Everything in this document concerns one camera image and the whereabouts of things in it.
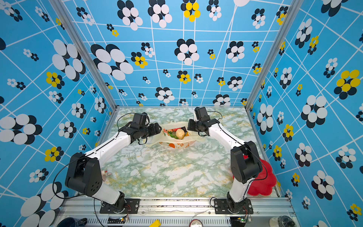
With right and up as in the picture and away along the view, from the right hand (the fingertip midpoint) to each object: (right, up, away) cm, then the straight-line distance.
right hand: (190, 124), depth 91 cm
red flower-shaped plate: (+39, -33, -14) cm, 53 cm away
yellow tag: (-18, -48, -22) cm, 56 cm away
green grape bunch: (-12, -8, +8) cm, 16 cm away
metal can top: (+1, -41, -31) cm, 51 cm away
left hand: (-20, -2, -2) cm, 20 cm away
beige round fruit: (-7, -7, +6) cm, 11 cm away
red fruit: (-11, -4, +9) cm, 15 cm away
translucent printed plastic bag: (-17, -10, -6) cm, 20 cm away
